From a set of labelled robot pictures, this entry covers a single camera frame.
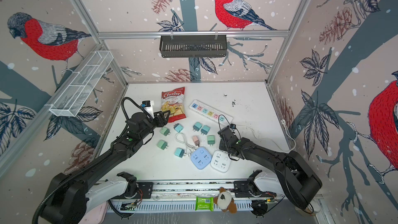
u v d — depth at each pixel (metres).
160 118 0.72
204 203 0.70
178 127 0.95
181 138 0.92
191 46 1.07
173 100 1.04
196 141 0.87
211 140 0.90
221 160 0.80
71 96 0.74
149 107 0.72
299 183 0.41
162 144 0.87
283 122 1.01
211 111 1.01
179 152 0.84
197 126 0.95
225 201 0.68
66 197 0.39
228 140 0.68
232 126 0.81
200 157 0.82
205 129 0.93
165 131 0.92
